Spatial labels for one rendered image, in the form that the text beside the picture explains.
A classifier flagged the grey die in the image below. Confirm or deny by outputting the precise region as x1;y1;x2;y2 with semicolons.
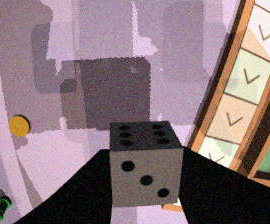
110;120;184;208

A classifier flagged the yellow flat disc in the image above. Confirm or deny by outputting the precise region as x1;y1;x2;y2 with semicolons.
9;115;30;137

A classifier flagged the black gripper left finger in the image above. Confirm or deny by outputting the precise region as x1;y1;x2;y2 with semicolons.
14;149;112;224

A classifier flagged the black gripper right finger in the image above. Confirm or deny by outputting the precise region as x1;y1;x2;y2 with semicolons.
179;145;270;224

